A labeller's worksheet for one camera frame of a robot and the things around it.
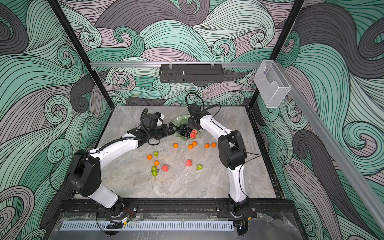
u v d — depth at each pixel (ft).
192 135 3.20
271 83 2.60
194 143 3.19
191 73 3.12
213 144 3.17
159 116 2.63
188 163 2.86
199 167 2.84
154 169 2.81
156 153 3.03
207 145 3.16
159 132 2.44
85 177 1.42
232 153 1.73
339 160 1.65
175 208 2.44
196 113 2.37
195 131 3.30
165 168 2.80
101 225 2.28
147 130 2.19
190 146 3.13
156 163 2.88
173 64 3.03
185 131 3.22
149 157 2.97
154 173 2.74
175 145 3.13
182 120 3.49
